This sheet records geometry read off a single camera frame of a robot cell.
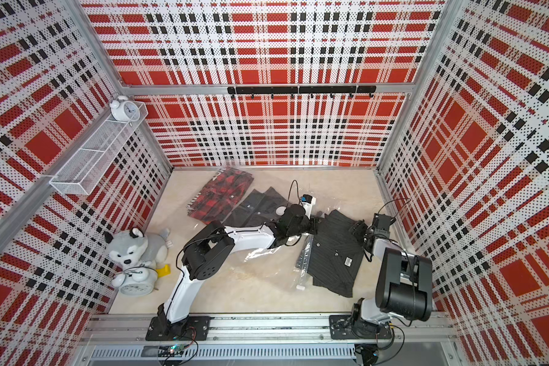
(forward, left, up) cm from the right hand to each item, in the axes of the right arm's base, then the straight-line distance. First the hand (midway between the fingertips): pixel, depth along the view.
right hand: (358, 230), depth 94 cm
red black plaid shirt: (+16, +64, +1) cm, 66 cm away
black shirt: (+11, +43, 0) cm, 45 cm away
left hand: (+1, +13, +7) cm, 15 cm away
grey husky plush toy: (-15, +80, +17) cm, 83 cm away
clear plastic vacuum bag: (-13, +33, -1) cm, 35 cm away
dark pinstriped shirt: (-10, +11, -3) cm, 15 cm away
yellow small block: (-17, +76, +1) cm, 78 cm away
